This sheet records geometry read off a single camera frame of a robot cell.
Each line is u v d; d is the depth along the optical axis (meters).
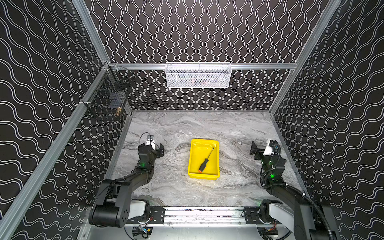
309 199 0.45
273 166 0.64
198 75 0.61
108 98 0.93
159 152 0.85
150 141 0.75
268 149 0.73
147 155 0.68
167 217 0.76
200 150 0.98
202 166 0.89
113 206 0.42
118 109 0.80
